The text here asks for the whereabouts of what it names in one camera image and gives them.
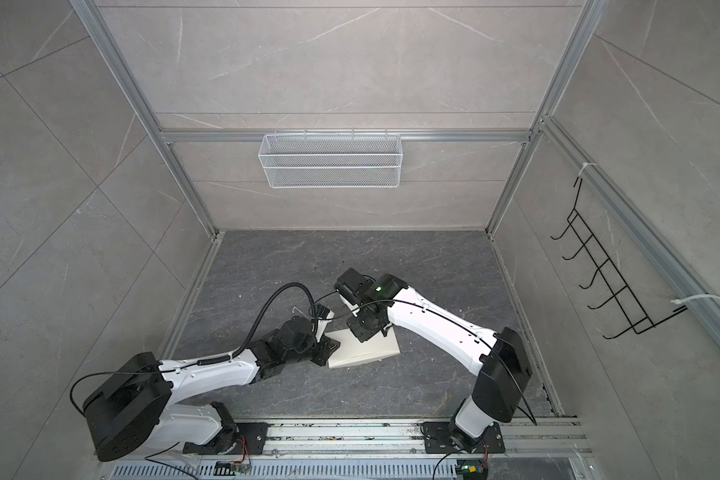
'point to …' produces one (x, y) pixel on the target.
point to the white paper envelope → (352, 352)
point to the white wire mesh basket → (330, 161)
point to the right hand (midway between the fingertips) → (365, 324)
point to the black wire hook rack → (636, 329)
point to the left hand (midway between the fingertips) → (340, 338)
